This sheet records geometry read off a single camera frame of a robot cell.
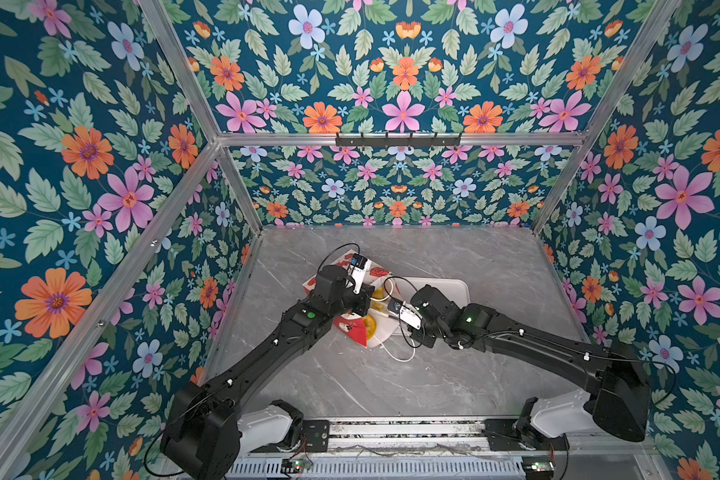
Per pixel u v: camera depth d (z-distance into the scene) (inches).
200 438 15.4
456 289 40.7
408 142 36.4
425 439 29.5
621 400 15.4
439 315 23.0
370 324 34.6
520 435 25.6
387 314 31.7
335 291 23.2
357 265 27.0
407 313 26.7
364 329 33.2
